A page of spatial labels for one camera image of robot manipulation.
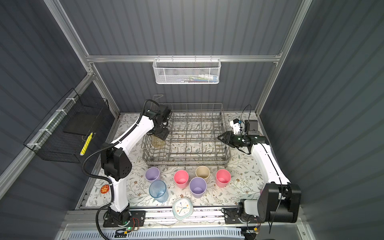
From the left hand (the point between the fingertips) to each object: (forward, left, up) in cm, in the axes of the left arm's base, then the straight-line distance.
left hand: (158, 133), depth 89 cm
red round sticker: (-26, +30, -15) cm, 42 cm away
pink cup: (-23, -13, -14) cm, 30 cm away
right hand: (-10, -37, +5) cm, 38 cm away
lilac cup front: (-28, -22, -13) cm, 38 cm away
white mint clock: (-39, -13, -12) cm, 43 cm away
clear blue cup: (-29, 0, -14) cm, 32 cm away
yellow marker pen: (-14, +30, +12) cm, 35 cm away
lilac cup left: (-20, +4, -12) cm, 24 cm away
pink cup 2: (-24, -37, -14) cm, 47 cm away
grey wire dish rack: (+5, -21, -14) cm, 26 cm away
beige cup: (-21, -25, -10) cm, 34 cm away
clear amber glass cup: (-9, -1, +3) cm, 9 cm away
